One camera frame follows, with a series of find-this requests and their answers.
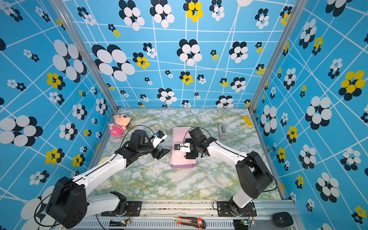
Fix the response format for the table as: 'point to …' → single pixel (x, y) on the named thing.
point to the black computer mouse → (282, 219)
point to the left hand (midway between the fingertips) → (167, 143)
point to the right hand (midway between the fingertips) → (188, 146)
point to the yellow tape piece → (247, 119)
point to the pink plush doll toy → (122, 120)
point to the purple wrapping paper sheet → (177, 159)
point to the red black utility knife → (190, 221)
